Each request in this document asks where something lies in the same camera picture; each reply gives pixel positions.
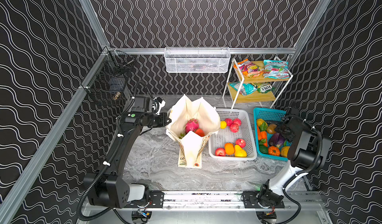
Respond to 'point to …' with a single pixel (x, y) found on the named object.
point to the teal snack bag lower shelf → (246, 88)
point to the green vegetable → (263, 149)
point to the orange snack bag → (250, 69)
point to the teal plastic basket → (271, 116)
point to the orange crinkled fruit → (229, 148)
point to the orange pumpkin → (273, 151)
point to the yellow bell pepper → (260, 121)
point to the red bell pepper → (200, 132)
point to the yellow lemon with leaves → (223, 124)
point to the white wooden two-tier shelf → (256, 81)
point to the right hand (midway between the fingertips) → (287, 134)
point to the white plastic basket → (220, 139)
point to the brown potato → (271, 128)
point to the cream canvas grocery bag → (190, 147)
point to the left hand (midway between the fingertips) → (174, 120)
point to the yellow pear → (239, 152)
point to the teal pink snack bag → (276, 69)
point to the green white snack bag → (263, 87)
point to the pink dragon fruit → (192, 125)
